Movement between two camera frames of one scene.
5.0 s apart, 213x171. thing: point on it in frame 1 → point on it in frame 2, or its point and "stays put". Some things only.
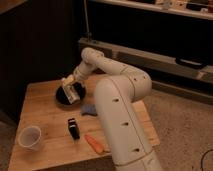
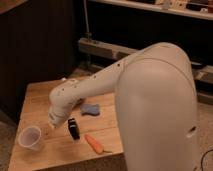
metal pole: [89, 34] stays put
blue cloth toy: [88, 108] stays put
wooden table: [50, 131] stays put
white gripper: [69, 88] → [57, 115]
